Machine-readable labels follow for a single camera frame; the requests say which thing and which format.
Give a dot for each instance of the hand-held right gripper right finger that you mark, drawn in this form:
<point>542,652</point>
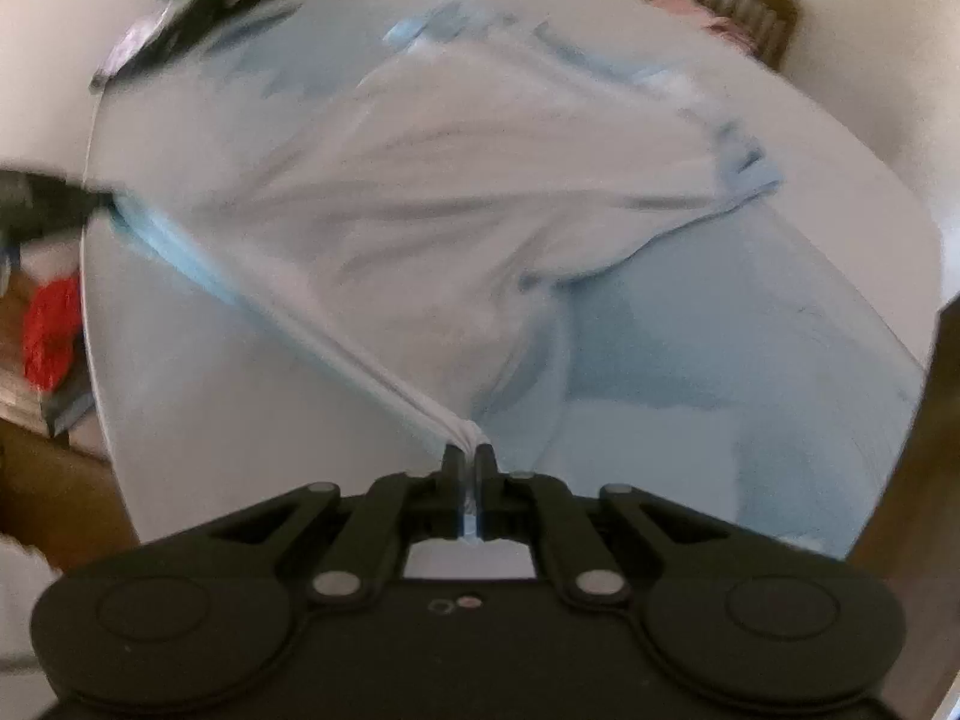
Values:
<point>487,487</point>

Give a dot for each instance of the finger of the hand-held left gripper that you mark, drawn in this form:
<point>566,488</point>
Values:
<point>96,204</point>

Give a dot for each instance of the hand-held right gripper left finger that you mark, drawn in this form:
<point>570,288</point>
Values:
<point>450,487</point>

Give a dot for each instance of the light blue shirt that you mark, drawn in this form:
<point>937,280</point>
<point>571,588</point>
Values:
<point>450,202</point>

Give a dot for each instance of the red cloth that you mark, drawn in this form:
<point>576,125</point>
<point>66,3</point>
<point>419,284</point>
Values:
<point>52,330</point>

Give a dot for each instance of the pink cloth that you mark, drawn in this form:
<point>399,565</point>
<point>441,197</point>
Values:
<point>705,11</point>

